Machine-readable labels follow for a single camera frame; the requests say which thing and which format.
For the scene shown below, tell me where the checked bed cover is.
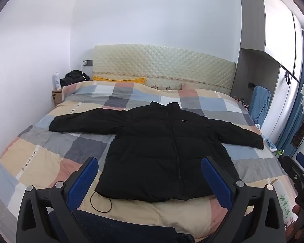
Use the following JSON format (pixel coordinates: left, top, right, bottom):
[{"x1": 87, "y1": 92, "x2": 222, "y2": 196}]
[{"x1": 0, "y1": 81, "x2": 298, "y2": 243}]

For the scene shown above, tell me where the cream quilted headboard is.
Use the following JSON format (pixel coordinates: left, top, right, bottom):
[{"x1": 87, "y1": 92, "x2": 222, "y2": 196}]
[{"x1": 92, "y1": 44, "x2": 237, "y2": 97}]

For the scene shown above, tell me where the white spray bottle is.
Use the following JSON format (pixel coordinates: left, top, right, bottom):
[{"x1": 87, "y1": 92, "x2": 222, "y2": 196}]
[{"x1": 53, "y1": 71, "x2": 61, "y2": 90}]

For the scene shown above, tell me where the black bag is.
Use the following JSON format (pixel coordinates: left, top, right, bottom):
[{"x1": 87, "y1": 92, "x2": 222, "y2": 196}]
[{"x1": 60, "y1": 70, "x2": 90, "y2": 87}]

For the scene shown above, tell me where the blue towel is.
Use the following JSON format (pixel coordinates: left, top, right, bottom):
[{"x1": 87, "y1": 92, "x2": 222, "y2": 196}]
[{"x1": 249, "y1": 85, "x2": 271, "y2": 130}]

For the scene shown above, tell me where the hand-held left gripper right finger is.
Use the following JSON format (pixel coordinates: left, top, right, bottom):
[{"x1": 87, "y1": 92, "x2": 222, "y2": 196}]
[{"x1": 201, "y1": 156, "x2": 287, "y2": 243}]

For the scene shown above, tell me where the person's right hand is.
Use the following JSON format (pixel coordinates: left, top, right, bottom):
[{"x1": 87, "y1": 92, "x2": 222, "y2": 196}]
[{"x1": 285, "y1": 204, "x2": 304, "y2": 237}]

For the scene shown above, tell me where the blue curtain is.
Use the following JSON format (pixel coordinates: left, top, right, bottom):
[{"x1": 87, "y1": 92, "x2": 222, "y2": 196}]
[{"x1": 276, "y1": 20, "x2": 304, "y2": 157}]

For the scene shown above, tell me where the black puffer jacket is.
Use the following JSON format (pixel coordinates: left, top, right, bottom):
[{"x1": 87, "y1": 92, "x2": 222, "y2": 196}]
[{"x1": 49, "y1": 101, "x2": 264, "y2": 202}]

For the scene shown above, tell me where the white cloth with green print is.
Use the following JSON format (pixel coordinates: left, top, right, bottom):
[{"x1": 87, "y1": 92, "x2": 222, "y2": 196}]
[{"x1": 270, "y1": 178, "x2": 298, "y2": 232}]

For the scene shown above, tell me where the wooden nightstand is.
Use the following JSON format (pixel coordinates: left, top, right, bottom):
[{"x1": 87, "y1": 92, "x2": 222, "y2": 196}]
[{"x1": 52, "y1": 89, "x2": 64, "y2": 107}]

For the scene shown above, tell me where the black hair tie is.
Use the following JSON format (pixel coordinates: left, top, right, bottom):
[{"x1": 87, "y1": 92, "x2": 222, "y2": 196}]
[{"x1": 90, "y1": 191, "x2": 112, "y2": 213}]

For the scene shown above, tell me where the white charger cable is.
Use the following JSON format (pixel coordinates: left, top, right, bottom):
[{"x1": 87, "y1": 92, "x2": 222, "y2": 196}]
[{"x1": 80, "y1": 62, "x2": 91, "y2": 81}]

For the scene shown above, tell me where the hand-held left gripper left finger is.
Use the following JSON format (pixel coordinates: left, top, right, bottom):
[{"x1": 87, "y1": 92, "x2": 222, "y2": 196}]
[{"x1": 16, "y1": 156, "x2": 99, "y2": 243}]

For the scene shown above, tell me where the grey white wardrobe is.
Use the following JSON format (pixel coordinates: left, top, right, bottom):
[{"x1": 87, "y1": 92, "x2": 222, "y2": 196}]
[{"x1": 230, "y1": 0, "x2": 304, "y2": 143}]

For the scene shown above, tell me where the beige patterned pillow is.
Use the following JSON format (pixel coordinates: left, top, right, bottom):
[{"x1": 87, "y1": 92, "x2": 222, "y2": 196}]
[{"x1": 144, "y1": 81, "x2": 184, "y2": 91}]

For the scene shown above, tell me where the yellow pillow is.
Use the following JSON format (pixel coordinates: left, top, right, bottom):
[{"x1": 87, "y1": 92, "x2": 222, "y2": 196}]
[{"x1": 92, "y1": 75, "x2": 147, "y2": 85}]

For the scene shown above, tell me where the person's dark trouser leg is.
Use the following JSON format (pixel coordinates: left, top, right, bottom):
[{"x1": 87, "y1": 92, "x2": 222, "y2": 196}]
[{"x1": 48, "y1": 209, "x2": 195, "y2": 243}]

